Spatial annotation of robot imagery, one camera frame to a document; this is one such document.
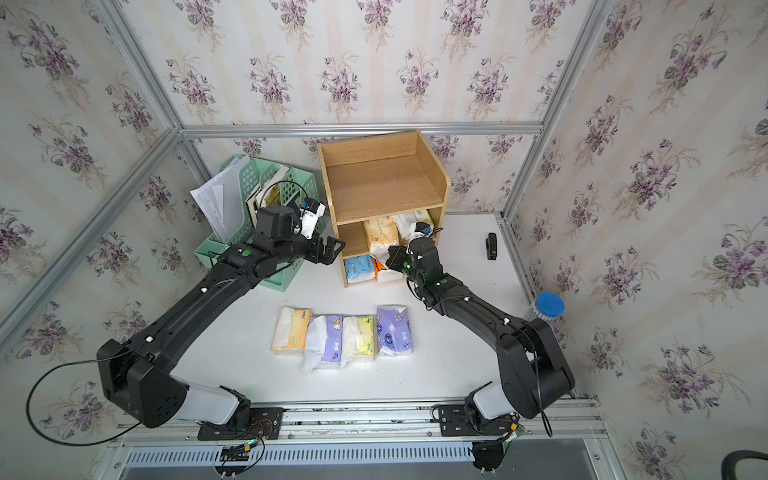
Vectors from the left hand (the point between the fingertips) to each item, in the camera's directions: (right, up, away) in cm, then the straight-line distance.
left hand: (334, 240), depth 77 cm
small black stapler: (+52, -2, +30) cm, 61 cm away
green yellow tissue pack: (+6, -28, +5) cm, 29 cm away
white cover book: (-31, +11, +21) cm, 39 cm away
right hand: (+15, -2, +8) cm, 17 cm away
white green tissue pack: (+19, +5, +11) cm, 23 cm away
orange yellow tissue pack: (-14, -26, +7) cm, 30 cm away
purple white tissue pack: (-3, -29, +3) cm, 29 cm away
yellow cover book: (-22, +14, +16) cm, 31 cm away
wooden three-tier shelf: (+13, +13, +5) cm, 20 cm away
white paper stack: (-38, +12, +14) cm, 42 cm away
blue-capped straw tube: (+54, -16, -3) cm, 57 cm away
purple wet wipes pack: (+16, -26, +7) cm, 31 cm away
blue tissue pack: (+5, -9, +21) cm, 23 cm away
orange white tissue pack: (+13, -11, +18) cm, 25 cm away
